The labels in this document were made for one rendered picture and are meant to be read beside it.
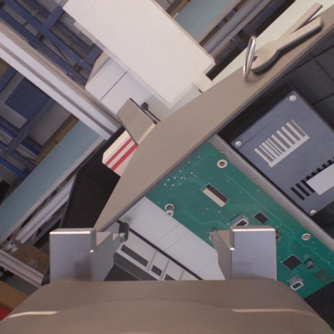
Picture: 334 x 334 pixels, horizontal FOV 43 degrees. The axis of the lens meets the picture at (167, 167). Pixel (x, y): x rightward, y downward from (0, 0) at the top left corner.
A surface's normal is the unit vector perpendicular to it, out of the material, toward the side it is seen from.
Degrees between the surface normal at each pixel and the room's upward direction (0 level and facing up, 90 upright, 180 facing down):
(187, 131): 0
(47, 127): 90
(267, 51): 3
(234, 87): 0
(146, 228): 90
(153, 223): 90
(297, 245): 90
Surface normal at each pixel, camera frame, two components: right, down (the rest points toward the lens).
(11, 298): 0.69, -0.62
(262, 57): -0.69, -0.60
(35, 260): 0.61, -0.29
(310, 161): 0.00, 0.53
